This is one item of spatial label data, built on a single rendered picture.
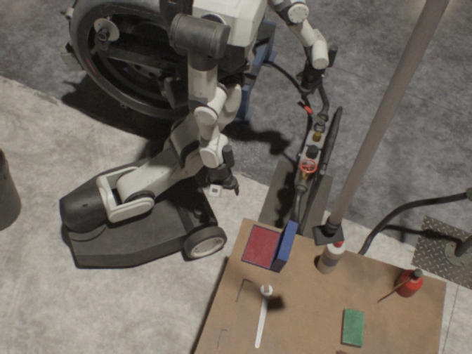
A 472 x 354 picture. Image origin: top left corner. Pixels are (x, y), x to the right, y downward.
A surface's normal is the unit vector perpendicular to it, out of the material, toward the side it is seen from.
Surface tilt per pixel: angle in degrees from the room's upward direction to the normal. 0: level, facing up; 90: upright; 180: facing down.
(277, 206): 0
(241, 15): 61
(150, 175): 32
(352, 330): 0
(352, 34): 0
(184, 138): 46
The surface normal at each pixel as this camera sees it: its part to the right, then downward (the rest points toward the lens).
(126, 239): 0.06, -0.55
